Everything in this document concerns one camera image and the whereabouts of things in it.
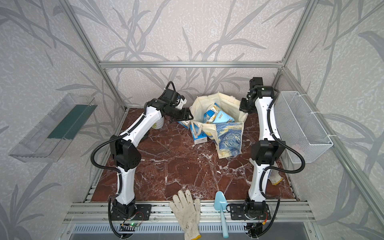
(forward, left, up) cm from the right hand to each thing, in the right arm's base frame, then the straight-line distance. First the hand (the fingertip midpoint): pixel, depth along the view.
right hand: (243, 108), depth 86 cm
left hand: (-3, +32, -4) cm, 32 cm away
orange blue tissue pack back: (+4, +36, -18) cm, 40 cm away
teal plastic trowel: (-45, +15, -24) cm, 53 cm away
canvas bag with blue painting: (-14, +9, -8) cm, 19 cm away
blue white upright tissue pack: (-9, +26, -14) cm, 31 cm away
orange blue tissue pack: (-2, +16, -4) cm, 16 cm away
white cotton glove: (-49, +32, -23) cm, 63 cm away
